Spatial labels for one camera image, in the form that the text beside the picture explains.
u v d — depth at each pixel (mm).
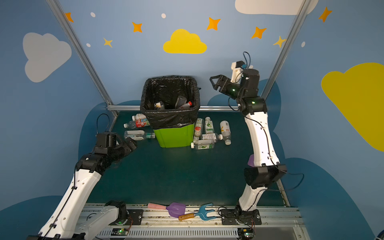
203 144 982
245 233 713
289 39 800
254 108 497
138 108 733
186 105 945
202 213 748
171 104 995
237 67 604
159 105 904
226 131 1044
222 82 598
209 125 1105
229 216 740
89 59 899
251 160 952
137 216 748
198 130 1044
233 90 593
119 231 717
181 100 957
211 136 1042
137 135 1021
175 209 765
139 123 1100
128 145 667
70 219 396
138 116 1136
